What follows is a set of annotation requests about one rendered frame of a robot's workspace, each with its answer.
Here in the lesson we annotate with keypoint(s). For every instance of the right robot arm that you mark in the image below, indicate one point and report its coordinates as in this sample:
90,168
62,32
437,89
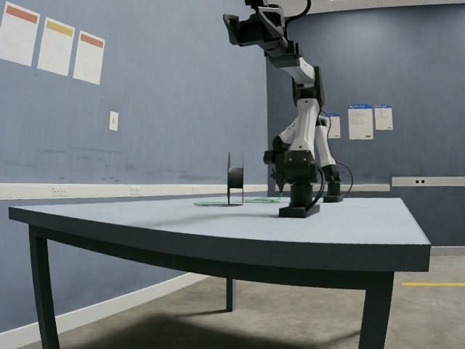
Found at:
328,166

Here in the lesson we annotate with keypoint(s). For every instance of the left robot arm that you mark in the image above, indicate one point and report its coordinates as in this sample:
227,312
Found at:
300,166

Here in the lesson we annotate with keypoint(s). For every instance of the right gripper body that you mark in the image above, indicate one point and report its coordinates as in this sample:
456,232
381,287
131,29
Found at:
279,173

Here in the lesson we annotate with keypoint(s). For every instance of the black cable reel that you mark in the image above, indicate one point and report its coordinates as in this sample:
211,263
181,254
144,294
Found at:
234,178

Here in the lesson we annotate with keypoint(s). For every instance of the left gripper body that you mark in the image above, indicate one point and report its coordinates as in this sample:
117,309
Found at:
255,32

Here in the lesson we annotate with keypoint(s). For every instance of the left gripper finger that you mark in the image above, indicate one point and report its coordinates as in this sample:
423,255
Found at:
232,24
274,25

